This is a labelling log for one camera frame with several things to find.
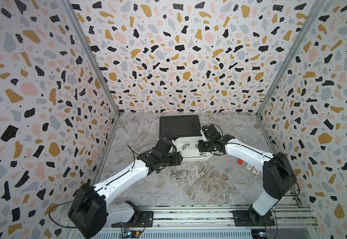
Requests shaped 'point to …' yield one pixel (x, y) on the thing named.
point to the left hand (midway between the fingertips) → (180, 158)
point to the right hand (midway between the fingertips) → (198, 146)
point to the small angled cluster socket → (184, 146)
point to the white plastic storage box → (188, 147)
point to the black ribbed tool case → (175, 126)
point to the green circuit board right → (262, 234)
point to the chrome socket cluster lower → (177, 176)
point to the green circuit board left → (127, 233)
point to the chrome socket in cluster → (173, 175)
